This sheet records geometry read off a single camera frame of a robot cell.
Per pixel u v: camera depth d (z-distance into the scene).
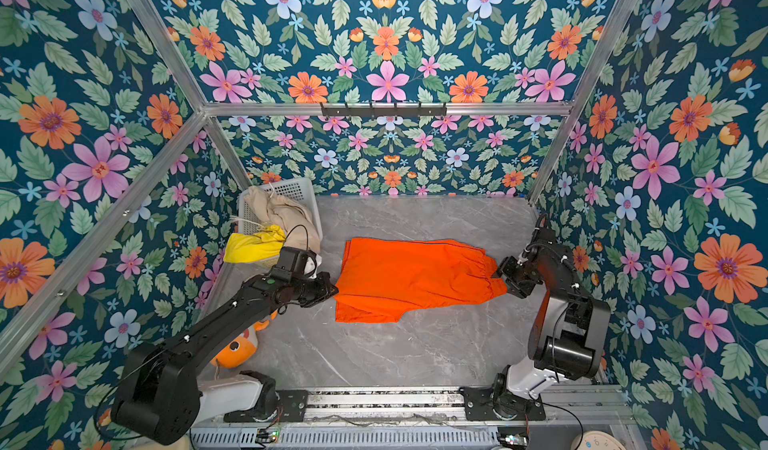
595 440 0.67
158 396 0.40
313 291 0.75
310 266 0.71
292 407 0.74
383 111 0.91
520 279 0.76
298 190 1.15
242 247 0.90
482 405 0.73
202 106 0.91
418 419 0.72
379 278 0.96
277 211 1.01
